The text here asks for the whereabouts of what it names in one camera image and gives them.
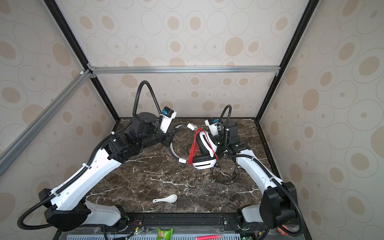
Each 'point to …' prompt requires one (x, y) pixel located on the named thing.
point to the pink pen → (208, 237)
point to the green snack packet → (164, 235)
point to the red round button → (282, 232)
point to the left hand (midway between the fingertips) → (180, 129)
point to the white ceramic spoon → (171, 198)
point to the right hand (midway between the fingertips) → (200, 137)
